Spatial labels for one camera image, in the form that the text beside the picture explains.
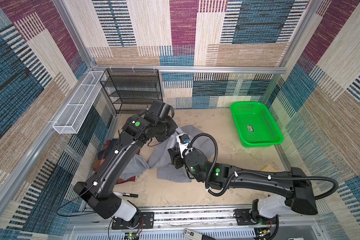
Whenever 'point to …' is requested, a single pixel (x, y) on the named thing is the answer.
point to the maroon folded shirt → (125, 180)
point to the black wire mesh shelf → (132, 89)
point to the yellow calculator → (268, 168)
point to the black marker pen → (130, 195)
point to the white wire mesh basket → (70, 120)
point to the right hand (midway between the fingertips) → (174, 149)
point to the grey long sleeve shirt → (157, 155)
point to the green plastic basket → (255, 126)
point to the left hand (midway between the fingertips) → (178, 126)
